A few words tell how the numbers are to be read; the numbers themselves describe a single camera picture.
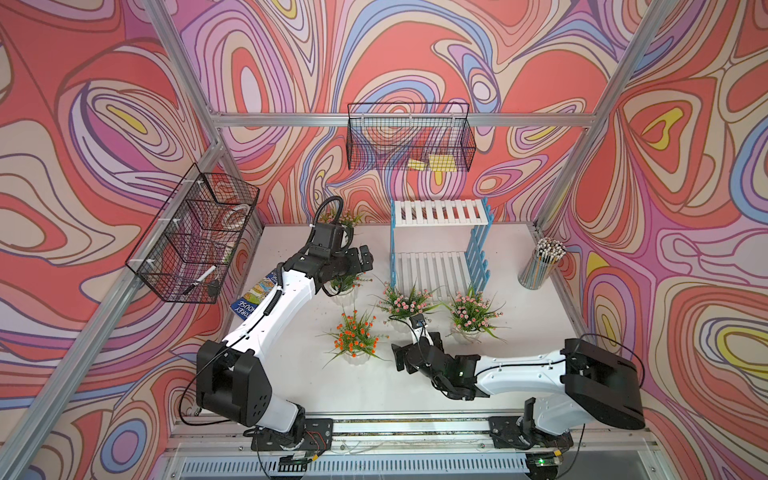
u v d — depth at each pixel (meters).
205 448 0.74
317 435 0.72
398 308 0.80
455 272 1.02
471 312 0.80
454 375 0.62
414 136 0.96
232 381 0.41
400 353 0.73
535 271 0.96
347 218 1.01
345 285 0.89
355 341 0.74
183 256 0.74
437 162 0.82
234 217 0.87
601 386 0.43
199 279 0.73
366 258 0.74
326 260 0.62
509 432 0.73
